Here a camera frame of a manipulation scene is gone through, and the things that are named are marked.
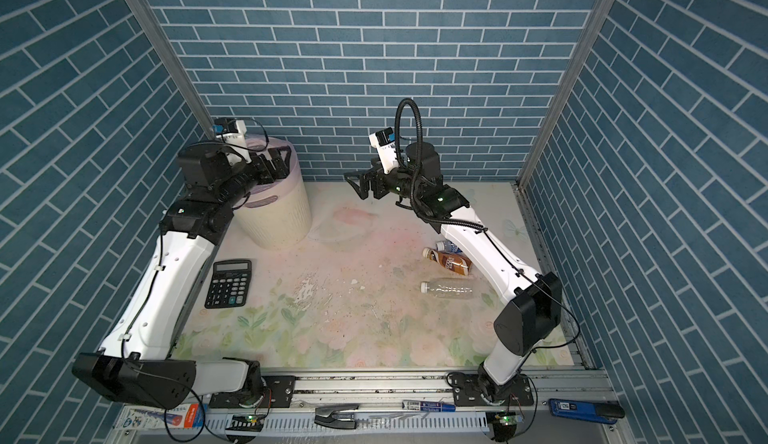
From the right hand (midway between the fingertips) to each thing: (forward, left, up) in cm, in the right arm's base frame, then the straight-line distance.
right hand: (356, 165), depth 71 cm
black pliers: (-47, +4, -37) cm, 59 cm away
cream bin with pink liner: (0, +26, -21) cm, 34 cm away
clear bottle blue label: (+3, -26, -37) cm, 45 cm away
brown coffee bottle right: (-4, -28, -35) cm, 45 cm away
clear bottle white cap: (-11, -26, -38) cm, 48 cm away
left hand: (-1, +18, +4) cm, 18 cm away
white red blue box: (-50, +47, -37) cm, 78 cm away
